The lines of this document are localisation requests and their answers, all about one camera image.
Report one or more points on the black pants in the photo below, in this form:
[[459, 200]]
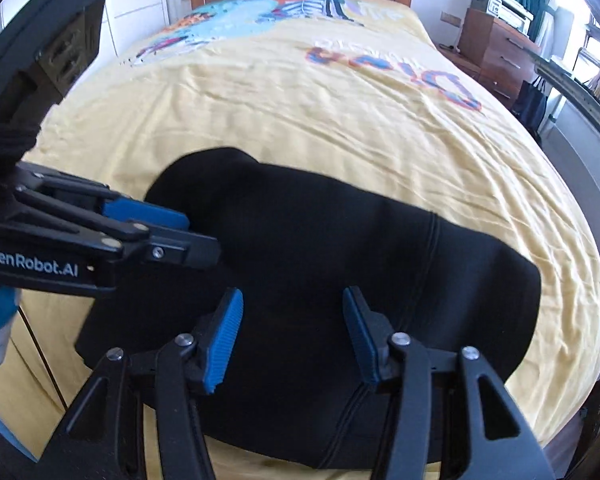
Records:
[[305, 240]]

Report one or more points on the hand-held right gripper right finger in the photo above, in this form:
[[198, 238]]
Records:
[[362, 340]]

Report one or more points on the yellow printed blanket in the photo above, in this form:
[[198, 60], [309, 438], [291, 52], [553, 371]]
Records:
[[330, 110]]

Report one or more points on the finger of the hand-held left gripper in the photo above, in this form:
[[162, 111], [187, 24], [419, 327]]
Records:
[[150, 215], [190, 250]]

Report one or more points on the black metal rail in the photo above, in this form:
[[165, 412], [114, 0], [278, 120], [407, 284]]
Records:
[[580, 90]]

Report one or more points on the wooden dresser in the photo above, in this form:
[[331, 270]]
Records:
[[495, 45]]

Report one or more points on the black bag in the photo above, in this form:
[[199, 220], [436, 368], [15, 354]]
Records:
[[529, 105]]

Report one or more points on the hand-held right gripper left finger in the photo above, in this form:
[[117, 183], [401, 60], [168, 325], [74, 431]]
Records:
[[225, 340]]

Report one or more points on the white printer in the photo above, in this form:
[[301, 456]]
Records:
[[502, 5]]

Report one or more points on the low wooden nightstand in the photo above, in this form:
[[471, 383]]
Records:
[[462, 60]]

